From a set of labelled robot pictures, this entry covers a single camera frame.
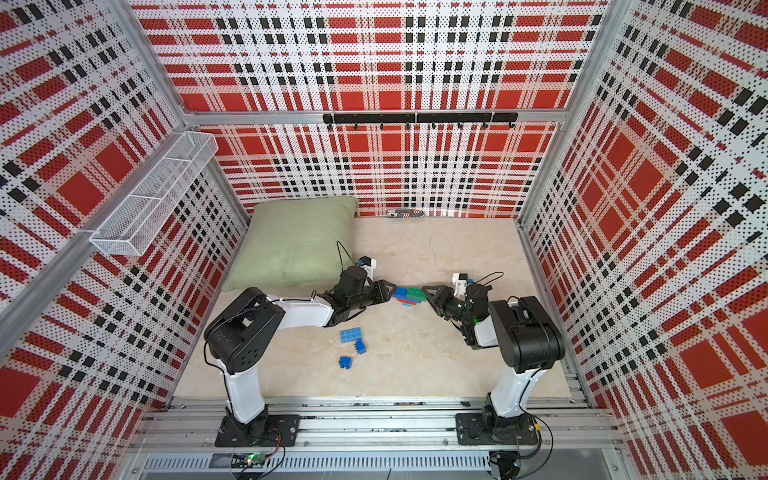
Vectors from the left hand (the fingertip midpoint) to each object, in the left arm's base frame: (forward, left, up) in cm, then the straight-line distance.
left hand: (398, 287), depth 94 cm
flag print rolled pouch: (+39, -3, -5) cm, 40 cm away
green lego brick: (-3, -6, +1) cm, 7 cm away
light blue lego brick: (-14, +14, -6) cm, 21 cm away
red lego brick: (-3, -3, -3) cm, 5 cm away
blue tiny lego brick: (-18, +11, -4) cm, 21 cm away
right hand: (-2, -9, +1) cm, 9 cm away
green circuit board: (-45, +33, -4) cm, 56 cm away
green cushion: (+12, +34, +8) cm, 36 cm away
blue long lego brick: (-2, -1, 0) cm, 3 cm away
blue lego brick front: (-22, +15, -5) cm, 27 cm away
